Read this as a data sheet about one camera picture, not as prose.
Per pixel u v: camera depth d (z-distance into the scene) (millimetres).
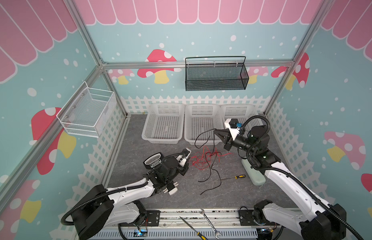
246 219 738
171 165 616
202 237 688
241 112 1163
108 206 420
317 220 379
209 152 842
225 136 627
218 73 945
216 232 712
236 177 872
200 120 1163
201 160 961
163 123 1158
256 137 536
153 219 746
